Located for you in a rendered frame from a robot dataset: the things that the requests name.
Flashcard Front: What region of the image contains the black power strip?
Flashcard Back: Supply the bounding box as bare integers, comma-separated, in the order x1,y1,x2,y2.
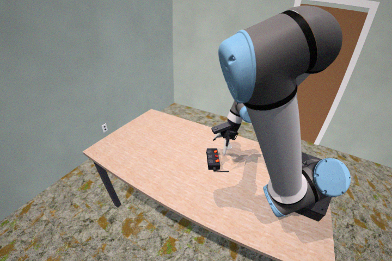
206,148,227,172

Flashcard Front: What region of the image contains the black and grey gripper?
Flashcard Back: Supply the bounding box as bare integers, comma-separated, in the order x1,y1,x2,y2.
213,119,241,156

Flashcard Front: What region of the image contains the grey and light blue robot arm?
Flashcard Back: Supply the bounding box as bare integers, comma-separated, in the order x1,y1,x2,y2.
218,5,351,218

